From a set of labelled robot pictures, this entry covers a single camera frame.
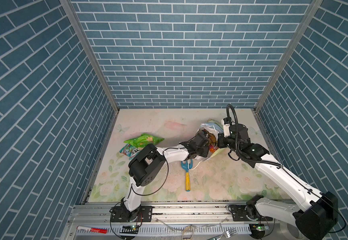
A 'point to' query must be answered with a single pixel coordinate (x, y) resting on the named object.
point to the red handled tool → (99, 230)
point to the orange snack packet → (211, 148)
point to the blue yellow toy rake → (187, 166)
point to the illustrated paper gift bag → (215, 127)
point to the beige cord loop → (192, 232)
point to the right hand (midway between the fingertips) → (217, 132)
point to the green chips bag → (143, 140)
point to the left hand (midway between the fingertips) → (207, 149)
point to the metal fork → (228, 234)
